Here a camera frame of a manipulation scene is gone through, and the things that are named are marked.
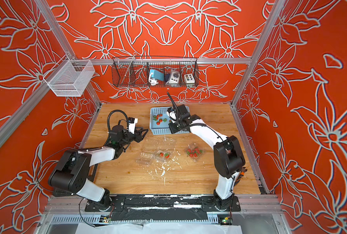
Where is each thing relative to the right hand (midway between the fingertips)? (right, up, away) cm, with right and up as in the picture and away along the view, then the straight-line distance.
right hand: (168, 126), depth 89 cm
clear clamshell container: (-2, -18, +1) cm, 18 cm away
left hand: (-14, -1, 0) cm, 14 cm away
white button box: (+14, +30, +5) cm, 34 cm away
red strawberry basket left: (-8, +1, +18) cm, 20 cm away
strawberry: (-4, -18, +1) cm, 19 cm away
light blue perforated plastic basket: (-7, +3, +19) cm, 20 cm away
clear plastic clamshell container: (+17, -16, +1) cm, 23 cm away
